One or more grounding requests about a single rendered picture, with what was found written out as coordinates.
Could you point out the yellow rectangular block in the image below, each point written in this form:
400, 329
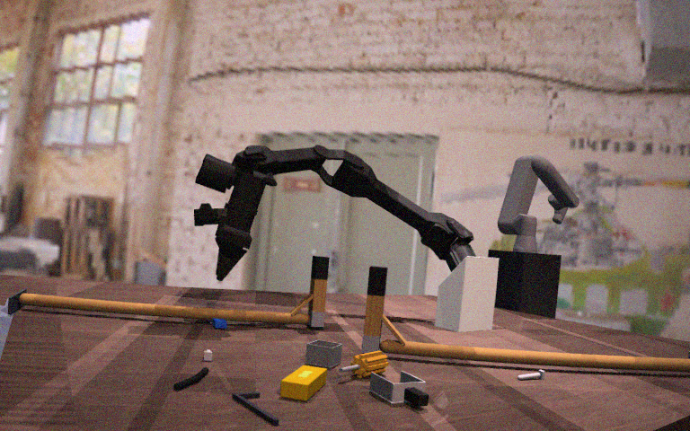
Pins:
303, 383

